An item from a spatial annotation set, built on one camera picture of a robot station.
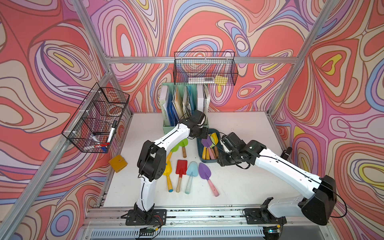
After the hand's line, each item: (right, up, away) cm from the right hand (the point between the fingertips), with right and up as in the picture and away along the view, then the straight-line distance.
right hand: (223, 164), depth 77 cm
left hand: (-8, +15, +15) cm, 23 cm away
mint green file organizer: (-26, +36, +18) cm, 48 cm away
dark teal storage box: (-11, +7, +21) cm, 25 cm away
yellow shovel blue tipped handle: (-32, -8, +12) cm, 35 cm away
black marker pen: (-54, +18, -8) cm, 58 cm away
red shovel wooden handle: (-23, -6, +13) cm, 27 cm away
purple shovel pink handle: (-7, +9, +21) cm, 24 cm away
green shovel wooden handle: (-23, +8, +24) cm, 34 cm away
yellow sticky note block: (-64, -4, +17) cm, 66 cm away
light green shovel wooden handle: (-3, +8, +22) cm, 23 cm away
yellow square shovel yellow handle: (-9, +3, +18) cm, 20 cm away
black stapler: (+41, +3, +14) cm, 43 cm away
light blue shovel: (-17, -7, +11) cm, 21 cm away
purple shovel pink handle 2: (-9, -8, +11) cm, 16 cm away
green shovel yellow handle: (-31, 0, +16) cm, 35 cm away
